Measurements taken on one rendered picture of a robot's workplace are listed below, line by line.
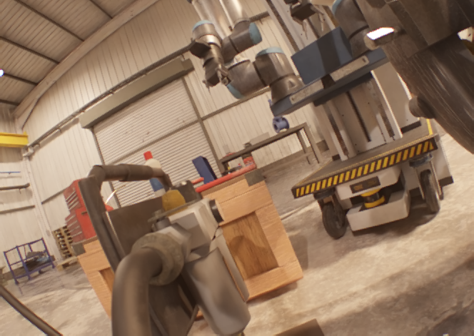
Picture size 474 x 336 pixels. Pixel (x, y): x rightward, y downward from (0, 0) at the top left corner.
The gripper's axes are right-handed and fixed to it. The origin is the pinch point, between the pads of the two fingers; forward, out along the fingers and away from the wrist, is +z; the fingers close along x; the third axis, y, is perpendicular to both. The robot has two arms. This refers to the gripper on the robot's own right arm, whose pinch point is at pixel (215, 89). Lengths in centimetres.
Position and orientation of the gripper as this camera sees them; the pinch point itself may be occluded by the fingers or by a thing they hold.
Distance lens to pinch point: 84.7
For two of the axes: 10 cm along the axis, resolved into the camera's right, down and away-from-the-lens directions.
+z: 2.4, 8.6, -4.4
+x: -7.2, 4.7, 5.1
